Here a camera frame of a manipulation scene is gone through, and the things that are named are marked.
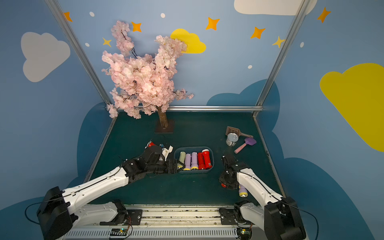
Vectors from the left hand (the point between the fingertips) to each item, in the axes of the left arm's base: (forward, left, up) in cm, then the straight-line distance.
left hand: (181, 164), depth 76 cm
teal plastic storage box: (+15, -3, -10) cm, 18 cm away
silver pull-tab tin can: (+25, -32, -11) cm, 42 cm away
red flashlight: (+8, -11, -13) cm, 19 cm away
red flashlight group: (-6, -24, -12) cm, 27 cm away
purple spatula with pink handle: (+26, -46, -15) cm, 56 cm away
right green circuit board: (-27, -33, -19) cm, 47 cm away
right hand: (-2, -26, -14) cm, 30 cm away
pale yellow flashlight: (+10, +1, -13) cm, 17 cm away
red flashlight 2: (+7, -15, -11) cm, 20 cm away
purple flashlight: (-9, -34, -13) cm, 37 cm away
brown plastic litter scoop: (+37, -34, -16) cm, 52 cm away
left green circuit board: (-28, +30, -19) cm, 45 cm away
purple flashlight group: (+6, -7, -13) cm, 16 cm away
